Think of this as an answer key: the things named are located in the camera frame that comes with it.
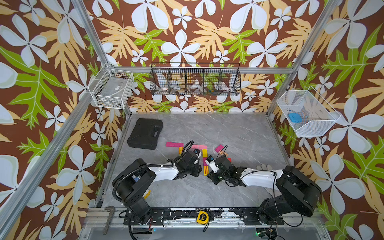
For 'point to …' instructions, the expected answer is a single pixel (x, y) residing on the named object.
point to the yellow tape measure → (203, 218)
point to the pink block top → (195, 146)
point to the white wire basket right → (309, 114)
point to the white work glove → (264, 167)
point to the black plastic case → (145, 134)
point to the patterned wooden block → (222, 152)
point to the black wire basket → (195, 79)
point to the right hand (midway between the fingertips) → (207, 174)
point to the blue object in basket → (295, 117)
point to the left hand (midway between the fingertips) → (200, 166)
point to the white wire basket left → (111, 88)
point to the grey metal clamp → (112, 209)
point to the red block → (229, 159)
